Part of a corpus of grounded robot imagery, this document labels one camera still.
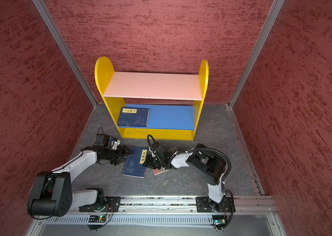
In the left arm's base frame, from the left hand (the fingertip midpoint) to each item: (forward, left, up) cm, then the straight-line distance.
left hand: (130, 158), depth 86 cm
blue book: (-4, -2, -3) cm, 5 cm away
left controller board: (-30, +12, -6) cm, 32 cm away
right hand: (-5, -8, -3) cm, 10 cm away
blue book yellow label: (+22, -1, +12) cm, 25 cm away
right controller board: (-30, -49, -5) cm, 58 cm away
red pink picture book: (-7, -19, 0) cm, 20 cm away
